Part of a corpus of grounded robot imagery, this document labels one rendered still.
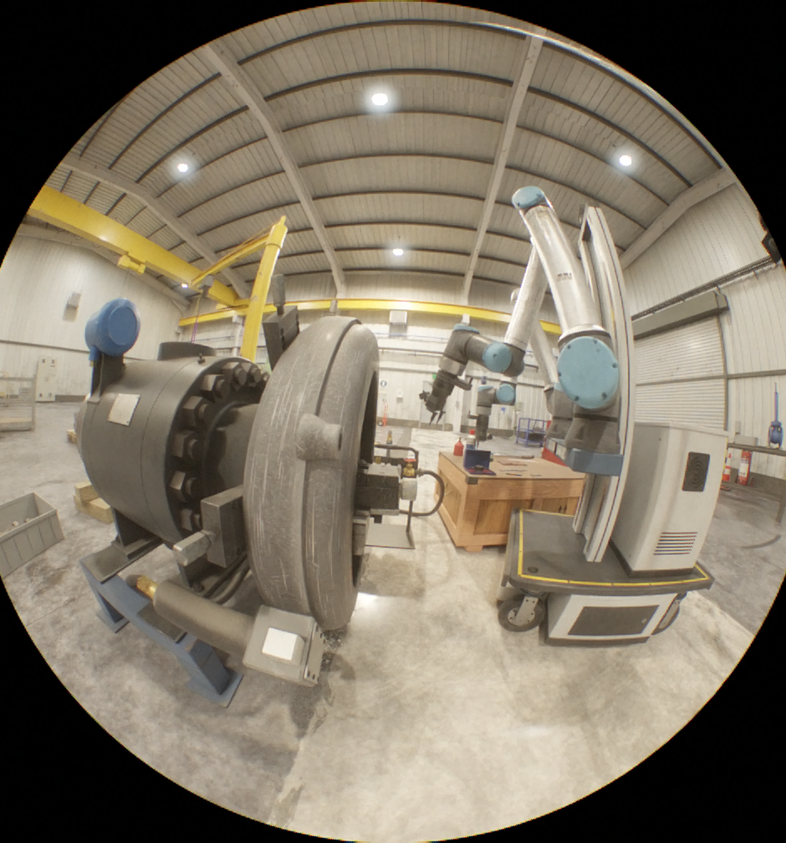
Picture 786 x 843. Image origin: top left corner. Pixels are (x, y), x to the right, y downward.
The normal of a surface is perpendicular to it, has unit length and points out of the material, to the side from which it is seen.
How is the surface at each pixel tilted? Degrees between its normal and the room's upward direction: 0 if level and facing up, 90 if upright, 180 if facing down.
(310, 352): 49
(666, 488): 90
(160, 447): 74
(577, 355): 95
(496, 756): 0
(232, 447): 65
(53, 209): 90
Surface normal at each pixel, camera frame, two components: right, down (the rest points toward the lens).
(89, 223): 0.99, 0.10
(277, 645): 0.09, -0.90
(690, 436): -0.47, 0.00
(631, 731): 0.09, -0.99
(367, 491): 0.02, 0.01
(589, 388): -0.78, 0.04
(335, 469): 0.74, -0.10
